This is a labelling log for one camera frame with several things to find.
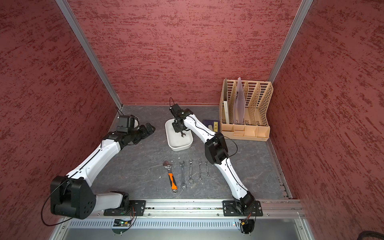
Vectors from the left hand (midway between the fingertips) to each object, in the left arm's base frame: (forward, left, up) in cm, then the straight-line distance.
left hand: (149, 134), depth 85 cm
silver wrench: (+6, -18, -9) cm, 21 cm away
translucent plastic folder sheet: (+25, -58, -2) cm, 63 cm away
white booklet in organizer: (+14, -46, +5) cm, 48 cm away
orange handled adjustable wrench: (-21, -14, -15) cm, 30 cm away
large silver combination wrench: (-24, -20, -15) cm, 34 cm away
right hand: (+10, -17, -9) cm, 22 cm away
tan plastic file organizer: (+12, -68, -7) cm, 69 cm away
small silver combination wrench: (-11, -30, -16) cm, 35 cm away
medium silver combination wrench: (-20, -25, -16) cm, 35 cm away
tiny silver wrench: (-14, -34, -15) cm, 40 cm away
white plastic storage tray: (+4, -14, -14) cm, 20 cm away
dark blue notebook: (+19, -40, -14) cm, 47 cm away
